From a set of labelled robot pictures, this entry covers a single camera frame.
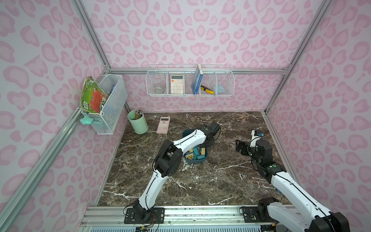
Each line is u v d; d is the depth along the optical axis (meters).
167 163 0.57
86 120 0.63
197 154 0.93
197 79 0.88
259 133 0.70
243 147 0.75
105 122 0.72
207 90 0.97
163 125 1.10
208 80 1.00
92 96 0.73
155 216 0.72
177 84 0.94
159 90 0.96
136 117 0.99
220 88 1.01
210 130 0.77
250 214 0.73
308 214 0.42
